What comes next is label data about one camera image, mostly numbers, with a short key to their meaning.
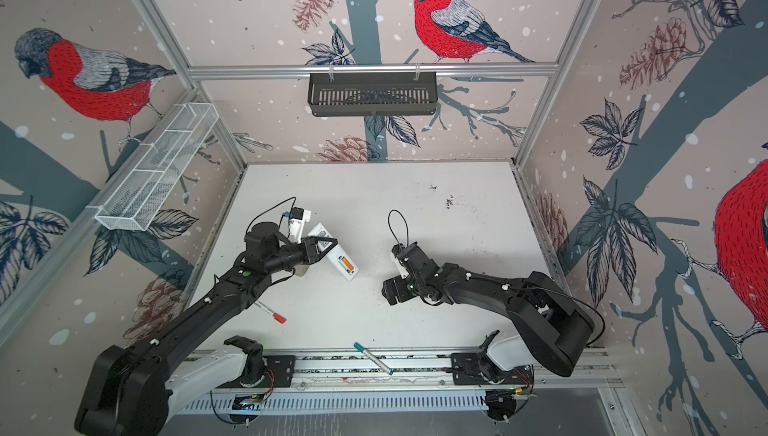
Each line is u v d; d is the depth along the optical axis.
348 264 0.80
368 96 1.07
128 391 0.38
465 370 0.73
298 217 0.74
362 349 0.77
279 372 0.73
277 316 0.83
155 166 0.78
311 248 0.71
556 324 0.44
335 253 0.78
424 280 0.67
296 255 0.71
